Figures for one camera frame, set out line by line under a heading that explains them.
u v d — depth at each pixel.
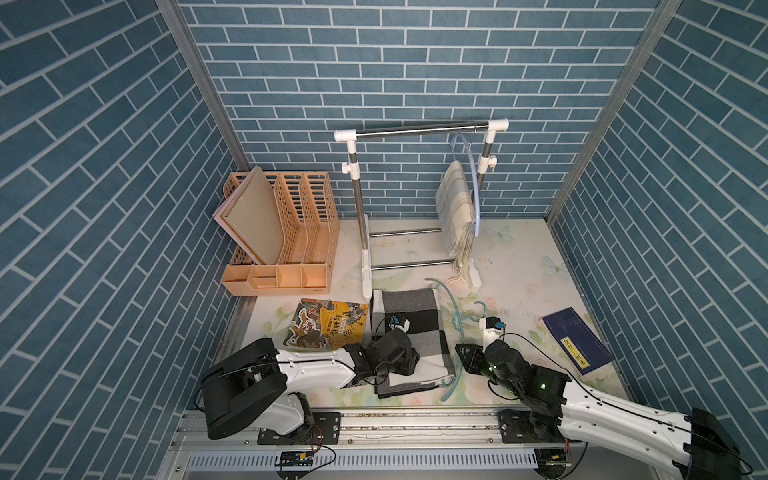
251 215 0.96
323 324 0.91
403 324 0.78
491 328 0.73
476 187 0.74
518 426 0.73
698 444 0.44
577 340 0.89
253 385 0.42
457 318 0.86
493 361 0.62
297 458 0.72
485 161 0.81
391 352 0.64
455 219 0.84
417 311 0.94
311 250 1.09
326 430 0.74
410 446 0.72
